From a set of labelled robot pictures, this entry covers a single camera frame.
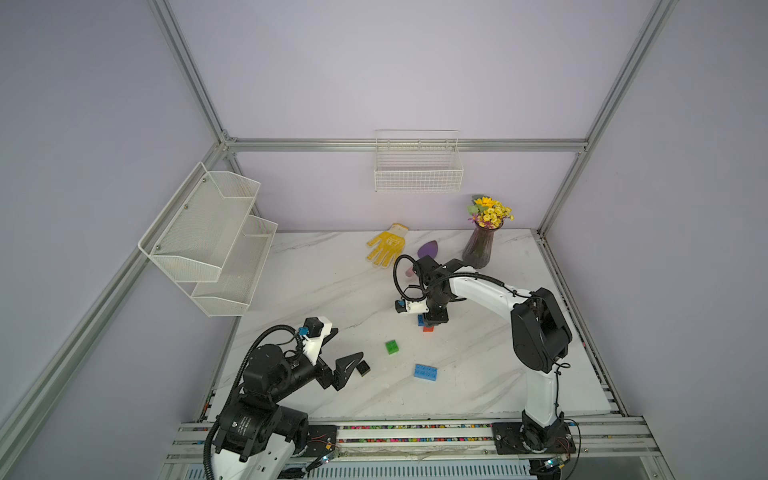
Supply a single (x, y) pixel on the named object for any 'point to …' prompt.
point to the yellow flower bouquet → (489, 212)
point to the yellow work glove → (391, 244)
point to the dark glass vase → (477, 252)
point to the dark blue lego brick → (421, 320)
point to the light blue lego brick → (426, 372)
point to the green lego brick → (391, 347)
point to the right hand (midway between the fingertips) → (432, 317)
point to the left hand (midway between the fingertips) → (346, 347)
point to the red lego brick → (428, 329)
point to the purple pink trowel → (428, 249)
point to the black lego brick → (363, 368)
